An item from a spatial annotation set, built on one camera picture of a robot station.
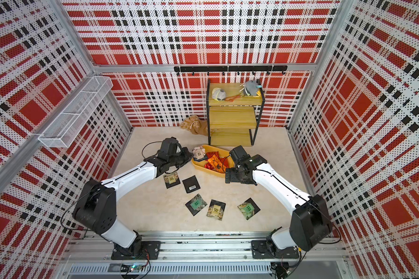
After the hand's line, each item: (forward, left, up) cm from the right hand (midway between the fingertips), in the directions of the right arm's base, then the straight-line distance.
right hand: (239, 178), depth 82 cm
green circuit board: (-35, +45, -10) cm, 58 cm away
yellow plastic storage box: (+13, +21, -7) cm, 25 cm away
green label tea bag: (-8, +22, -11) cm, 26 cm away
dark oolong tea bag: (+6, +37, -12) cm, 39 cm away
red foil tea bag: (+17, +7, -11) cm, 21 cm away
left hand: (+13, +21, +2) cm, 25 cm away
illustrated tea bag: (+14, +20, +1) cm, 25 cm away
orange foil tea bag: (+14, +11, -9) cm, 20 cm away
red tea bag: (+18, +15, -6) cm, 25 cm away
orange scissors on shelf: (+34, +3, +21) cm, 40 cm away
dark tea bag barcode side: (+2, +25, -11) cm, 28 cm away
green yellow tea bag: (-10, -5, -13) cm, 17 cm away
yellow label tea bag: (-11, +12, -11) cm, 20 cm away
